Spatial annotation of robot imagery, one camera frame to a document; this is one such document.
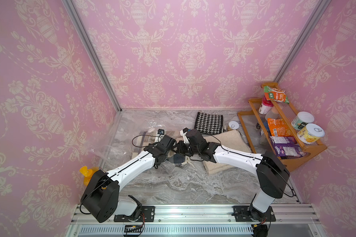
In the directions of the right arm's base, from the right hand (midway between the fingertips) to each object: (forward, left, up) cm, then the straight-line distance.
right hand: (171, 149), depth 80 cm
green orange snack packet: (+23, -61, +15) cm, 67 cm away
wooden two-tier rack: (+21, -61, -16) cm, 66 cm away
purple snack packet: (-2, -63, 0) cm, 63 cm away
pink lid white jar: (+23, -59, +6) cm, 64 cm away
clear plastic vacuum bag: (+25, +26, -14) cm, 38 cm away
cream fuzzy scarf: (+12, -39, -12) cm, 43 cm away
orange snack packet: (+10, -63, +2) cm, 64 cm away
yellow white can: (-6, -62, +16) cm, 65 cm away
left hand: (+5, +9, -5) cm, 12 cm away
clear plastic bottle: (+18, -62, +4) cm, 65 cm away
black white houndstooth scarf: (+27, -26, -13) cm, 40 cm away
